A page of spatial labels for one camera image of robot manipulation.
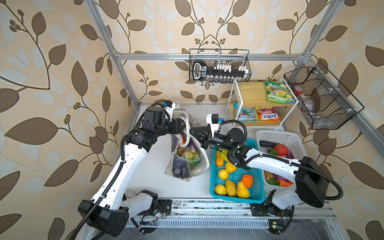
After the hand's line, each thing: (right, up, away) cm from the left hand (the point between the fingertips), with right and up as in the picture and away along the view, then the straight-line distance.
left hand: (183, 121), depth 70 cm
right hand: (+3, -4, -7) cm, 9 cm away
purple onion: (+34, -19, -20) cm, 44 cm away
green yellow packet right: (+49, +15, +7) cm, 52 cm away
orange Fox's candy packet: (+50, +4, +20) cm, 54 cm away
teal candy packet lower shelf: (+36, +4, +19) cm, 41 cm away
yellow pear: (+29, -35, +4) cm, 46 cm away
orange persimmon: (+33, -31, +7) cm, 46 cm away
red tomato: (+58, -18, +19) cm, 63 cm away
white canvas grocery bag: (-4, -25, +8) cm, 26 cm away
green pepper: (+46, -32, +7) cm, 57 cm away
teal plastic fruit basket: (+37, -37, +5) cm, 52 cm away
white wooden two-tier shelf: (+40, +9, +24) cm, 47 cm away
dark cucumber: (+49, -15, +24) cm, 56 cm away
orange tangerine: (-1, -12, +18) cm, 21 cm away
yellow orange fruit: (+25, -27, +12) cm, 39 cm away
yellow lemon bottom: (+19, -35, +6) cm, 40 cm away
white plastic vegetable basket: (+66, -12, +23) cm, 71 cm away
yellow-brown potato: (+24, -35, +6) cm, 43 cm away
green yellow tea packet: (+4, -20, +13) cm, 24 cm away
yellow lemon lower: (+21, -30, +12) cm, 38 cm away
